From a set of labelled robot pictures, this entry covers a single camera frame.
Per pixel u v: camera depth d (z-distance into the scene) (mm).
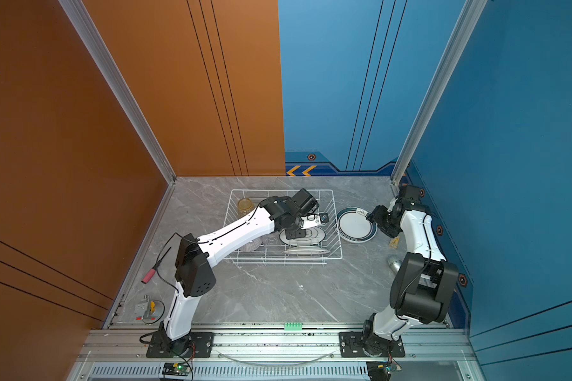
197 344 731
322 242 931
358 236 970
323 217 738
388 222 752
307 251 901
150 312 772
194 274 485
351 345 725
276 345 756
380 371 707
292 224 623
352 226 1010
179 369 706
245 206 991
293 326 772
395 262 870
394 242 961
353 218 1027
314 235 908
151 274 884
